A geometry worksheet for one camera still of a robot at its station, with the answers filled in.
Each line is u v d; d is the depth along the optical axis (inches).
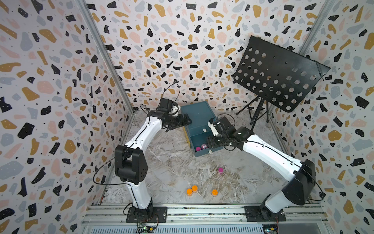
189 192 31.1
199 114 35.4
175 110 31.3
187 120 31.7
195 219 28.9
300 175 16.6
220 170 34.6
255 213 29.1
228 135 23.2
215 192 31.0
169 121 29.7
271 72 30.0
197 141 36.6
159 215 29.0
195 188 31.4
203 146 34.4
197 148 34.2
